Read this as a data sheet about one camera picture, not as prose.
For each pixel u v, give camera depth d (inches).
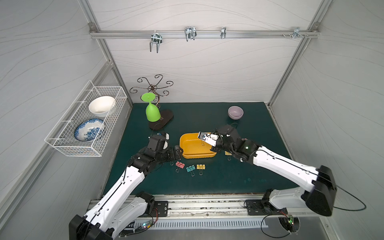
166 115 44.0
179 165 34.4
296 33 30.1
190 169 33.3
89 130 25.6
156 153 22.6
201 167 33.9
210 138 25.0
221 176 33.6
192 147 38.3
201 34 31.2
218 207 29.5
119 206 17.4
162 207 28.9
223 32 28.6
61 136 22.3
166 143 24.2
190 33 30.0
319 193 15.3
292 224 27.9
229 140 22.2
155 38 30.8
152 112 33.3
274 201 24.2
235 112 44.2
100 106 28.6
